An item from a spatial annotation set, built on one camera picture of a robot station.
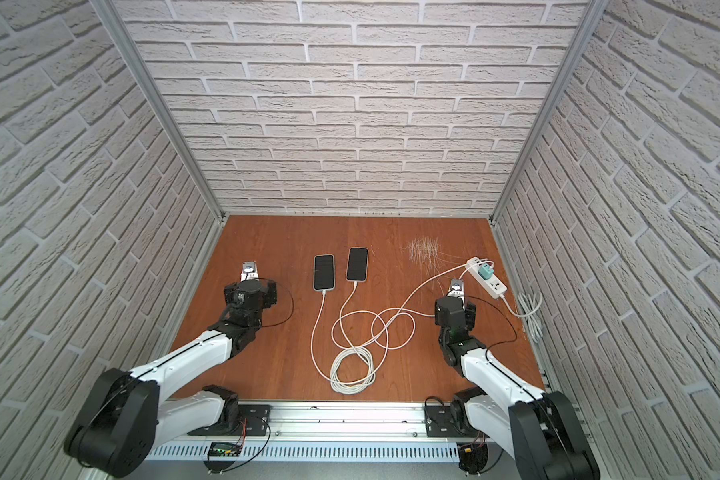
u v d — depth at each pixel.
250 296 0.66
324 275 1.01
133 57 0.77
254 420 0.74
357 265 1.04
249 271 0.74
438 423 0.74
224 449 0.72
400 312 0.92
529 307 0.97
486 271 0.95
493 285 0.97
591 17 0.70
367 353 0.83
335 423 0.76
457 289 0.75
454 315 0.65
